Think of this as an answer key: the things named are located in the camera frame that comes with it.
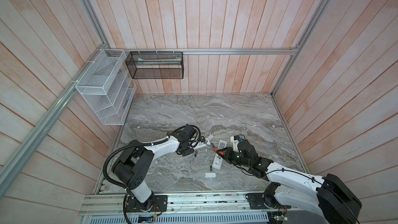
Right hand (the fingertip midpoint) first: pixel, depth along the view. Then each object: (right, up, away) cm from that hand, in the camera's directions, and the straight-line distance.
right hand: (216, 152), depth 82 cm
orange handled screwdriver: (0, +1, +1) cm, 2 cm away
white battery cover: (-4, -12, 0) cm, 13 cm away
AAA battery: (-3, -9, +2) cm, 10 cm away
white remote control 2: (-7, +2, +9) cm, 12 cm away
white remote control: (+1, -6, +4) cm, 8 cm away
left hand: (-17, 0, +10) cm, 19 cm away
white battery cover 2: (-2, +6, +16) cm, 17 cm away
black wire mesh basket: (-39, +54, +22) cm, 70 cm away
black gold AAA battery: (-11, -3, +8) cm, 14 cm away
